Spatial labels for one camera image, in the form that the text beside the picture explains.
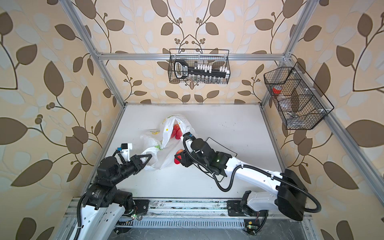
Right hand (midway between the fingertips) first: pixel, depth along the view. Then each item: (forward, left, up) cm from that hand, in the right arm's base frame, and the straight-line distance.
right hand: (179, 155), depth 73 cm
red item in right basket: (+35, -57, +12) cm, 68 cm away
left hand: (-1, +12, +3) cm, 13 cm away
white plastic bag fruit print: (+7, +9, 0) cm, 11 cm away
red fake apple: (-1, 0, +1) cm, 2 cm away
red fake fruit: (+22, +3, -14) cm, 27 cm away
